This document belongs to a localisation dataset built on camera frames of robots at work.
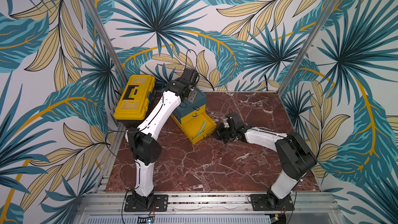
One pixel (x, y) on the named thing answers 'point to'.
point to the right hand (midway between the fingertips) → (209, 132)
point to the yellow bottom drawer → (192, 127)
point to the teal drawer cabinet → (200, 100)
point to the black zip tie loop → (195, 115)
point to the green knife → (202, 128)
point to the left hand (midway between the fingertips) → (187, 95)
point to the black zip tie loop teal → (196, 109)
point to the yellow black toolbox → (135, 100)
